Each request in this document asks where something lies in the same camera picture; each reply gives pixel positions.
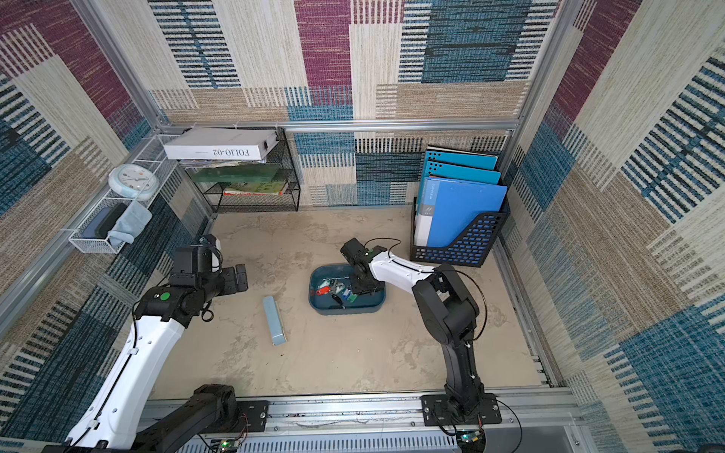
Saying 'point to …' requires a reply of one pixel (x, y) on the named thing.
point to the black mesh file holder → (469, 246)
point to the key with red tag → (324, 291)
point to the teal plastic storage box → (365, 304)
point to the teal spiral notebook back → (463, 158)
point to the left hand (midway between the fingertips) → (226, 272)
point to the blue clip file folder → (447, 207)
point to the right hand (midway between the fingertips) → (362, 285)
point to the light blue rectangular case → (275, 321)
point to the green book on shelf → (244, 174)
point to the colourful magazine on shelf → (255, 188)
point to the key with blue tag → (345, 294)
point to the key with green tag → (352, 297)
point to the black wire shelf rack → (288, 200)
